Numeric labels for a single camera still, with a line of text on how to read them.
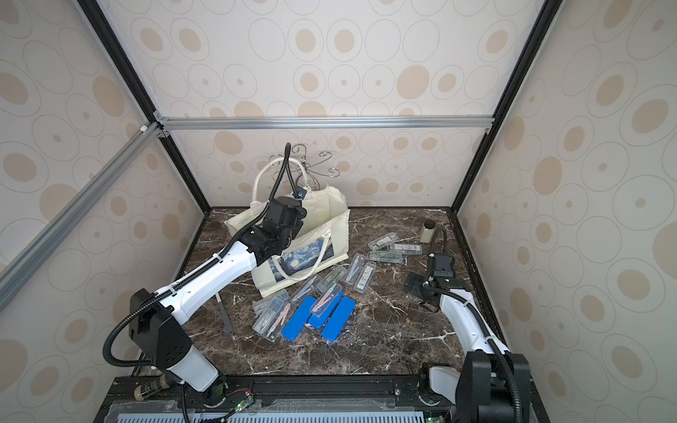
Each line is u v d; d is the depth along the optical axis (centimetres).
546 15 69
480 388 40
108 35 71
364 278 96
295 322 86
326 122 96
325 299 90
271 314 87
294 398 73
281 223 60
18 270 51
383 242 106
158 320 41
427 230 103
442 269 66
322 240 81
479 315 49
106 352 41
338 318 88
